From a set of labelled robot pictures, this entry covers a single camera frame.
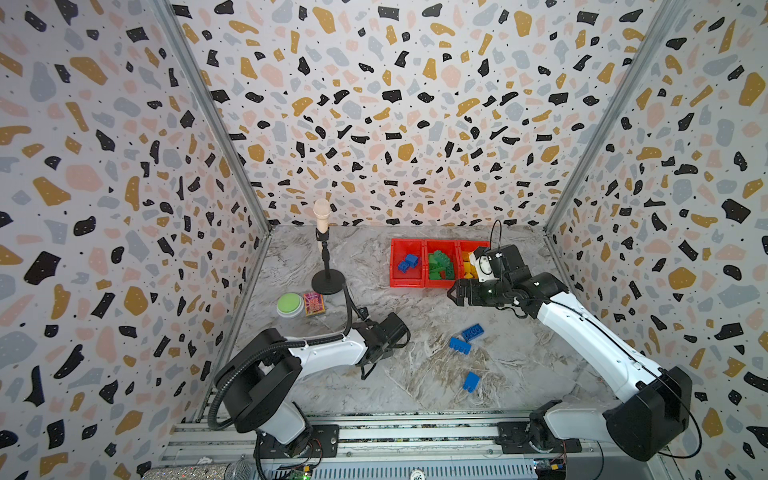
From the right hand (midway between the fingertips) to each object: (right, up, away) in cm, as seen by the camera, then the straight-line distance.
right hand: (461, 288), depth 79 cm
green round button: (-52, -8, +18) cm, 56 cm away
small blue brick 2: (-15, +5, +28) cm, 33 cm away
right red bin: (+6, +12, +28) cm, 31 cm away
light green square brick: (-4, +2, +27) cm, 27 cm away
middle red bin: (+2, +11, +26) cm, 28 cm away
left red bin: (-12, +1, +23) cm, 26 cm away
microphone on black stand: (-41, 0, +23) cm, 47 cm away
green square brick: (-5, +6, +25) cm, 26 cm away
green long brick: (-2, +5, +25) cm, 26 cm away
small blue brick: (-12, +7, +30) cm, 33 cm away
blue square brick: (+4, -26, +4) cm, 27 cm away
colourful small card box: (-44, -7, +19) cm, 48 cm away
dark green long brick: (+2, +3, +28) cm, 28 cm away
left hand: (-20, -18, +9) cm, 29 cm away
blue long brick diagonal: (+2, -18, +11) cm, 21 cm away
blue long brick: (+6, -15, +14) cm, 22 cm away
